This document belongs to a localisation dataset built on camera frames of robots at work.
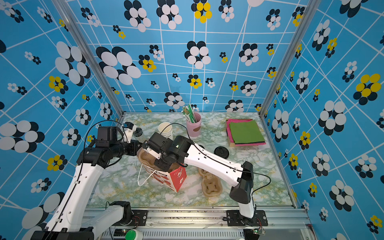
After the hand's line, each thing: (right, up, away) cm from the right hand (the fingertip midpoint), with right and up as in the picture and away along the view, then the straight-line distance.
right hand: (162, 160), depth 70 cm
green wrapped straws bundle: (+12, +24, +19) cm, 32 cm away
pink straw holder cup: (+15, +14, +29) cm, 36 cm away
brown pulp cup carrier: (+25, -16, +11) cm, 32 cm away
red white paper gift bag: (+6, -7, -5) cm, 11 cm away
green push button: (-11, -29, -9) cm, 32 cm away
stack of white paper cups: (-2, +12, +22) cm, 25 cm away
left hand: (-11, +8, +3) cm, 14 cm away
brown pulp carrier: (-8, +1, 0) cm, 8 cm away
